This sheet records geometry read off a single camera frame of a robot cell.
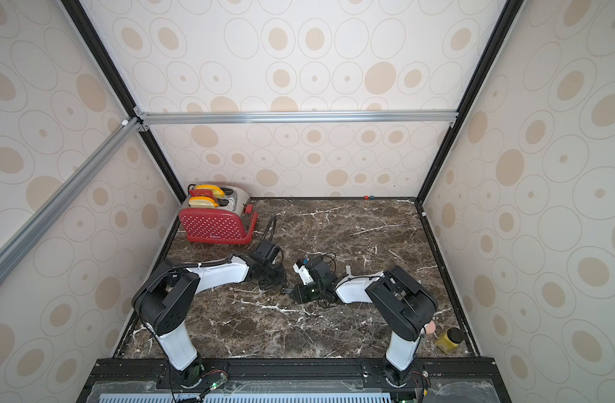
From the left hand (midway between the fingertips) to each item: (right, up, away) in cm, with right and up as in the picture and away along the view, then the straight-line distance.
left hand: (293, 280), depth 91 cm
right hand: (-1, -7, -3) cm, 7 cm away
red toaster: (-27, +24, +2) cm, 37 cm away
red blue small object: (+36, +33, +33) cm, 59 cm away
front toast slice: (-33, +29, 0) cm, 44 cm away
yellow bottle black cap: (+47, -12, -20) cm, 52 cm away
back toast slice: (-29, +33, +3) cm, 44 cm away
